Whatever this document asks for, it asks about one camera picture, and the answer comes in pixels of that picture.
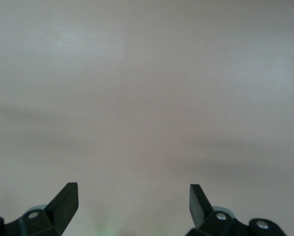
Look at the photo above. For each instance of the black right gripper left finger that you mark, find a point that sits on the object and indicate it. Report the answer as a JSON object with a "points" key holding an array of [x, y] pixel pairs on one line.
{"points": [[60, 209]]}

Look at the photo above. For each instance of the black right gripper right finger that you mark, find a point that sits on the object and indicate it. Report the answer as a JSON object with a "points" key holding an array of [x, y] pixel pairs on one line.
{"points": [[201, 209]]}

